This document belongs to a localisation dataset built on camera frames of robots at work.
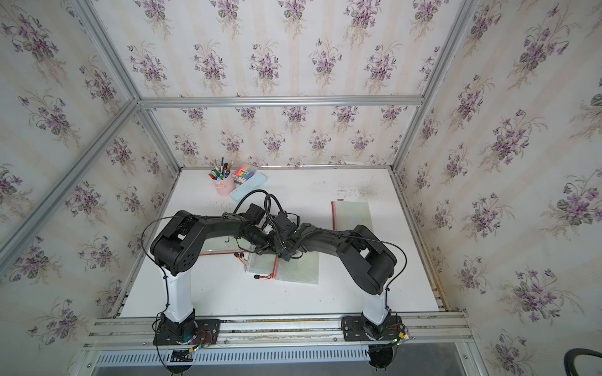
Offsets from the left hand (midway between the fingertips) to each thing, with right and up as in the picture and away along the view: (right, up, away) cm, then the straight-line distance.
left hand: (283, 253), depth 90 cm
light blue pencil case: (-16, +28, +21) cm, 38 cm away
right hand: (+1, +4, +2) cm, 4 cm away
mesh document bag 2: (+7, -5, -2) cm, 9 cm away
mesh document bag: (+27, +14, +11) cm, 32 cm away
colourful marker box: (-23, +33, +27) cm, 48 cm away
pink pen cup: (-28, +29, +12) cm, 41 cm away
